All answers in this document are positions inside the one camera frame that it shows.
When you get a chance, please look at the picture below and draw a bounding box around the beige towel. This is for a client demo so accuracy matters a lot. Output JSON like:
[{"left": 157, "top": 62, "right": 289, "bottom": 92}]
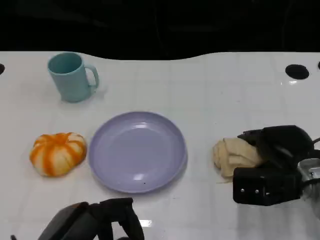
[{"left": 212, "top": 136, "right": 265, "bottom": 185}]

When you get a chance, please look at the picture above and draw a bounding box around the lilac plate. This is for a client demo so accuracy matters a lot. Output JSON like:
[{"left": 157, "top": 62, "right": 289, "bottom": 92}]
[{"left": 88, "top": 111, "right": 188, "bottom": 195}]

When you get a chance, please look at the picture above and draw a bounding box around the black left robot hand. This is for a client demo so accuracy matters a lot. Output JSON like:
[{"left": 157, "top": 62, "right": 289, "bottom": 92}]
[{"left": 39, "top": 197, "right": 145, "bottom": 240}]

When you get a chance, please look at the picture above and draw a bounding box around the orange and white bread roll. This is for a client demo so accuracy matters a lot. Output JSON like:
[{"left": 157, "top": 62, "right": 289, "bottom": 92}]
[{"left": 29, "top": 132, "right": 88, "bottom": 178}]

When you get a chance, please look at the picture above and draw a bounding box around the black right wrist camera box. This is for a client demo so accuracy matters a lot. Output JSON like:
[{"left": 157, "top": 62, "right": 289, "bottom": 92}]
[{"left": 232, "top": 165, "right": 303, "bottom": 207}]

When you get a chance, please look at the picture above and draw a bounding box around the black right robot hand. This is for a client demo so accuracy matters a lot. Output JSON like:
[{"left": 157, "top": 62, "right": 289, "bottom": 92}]
[{"left": 237, "top": 125, "right": 315, "bottom": 170}]

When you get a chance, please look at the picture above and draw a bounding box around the pale green mug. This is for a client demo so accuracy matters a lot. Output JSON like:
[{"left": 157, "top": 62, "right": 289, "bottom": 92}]
[{"left": 47, "top": 51, "right": 100, "bottom": 103}]

